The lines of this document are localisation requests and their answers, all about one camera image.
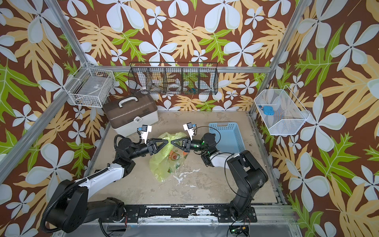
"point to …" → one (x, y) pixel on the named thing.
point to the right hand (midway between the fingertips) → (172, 144)
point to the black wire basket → (196, 78)
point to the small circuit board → (239, 229)
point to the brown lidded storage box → (126, 112)
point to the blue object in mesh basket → (268, 110)
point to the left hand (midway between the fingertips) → (167, 140)
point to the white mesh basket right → (289, 114)
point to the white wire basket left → (90, 86)
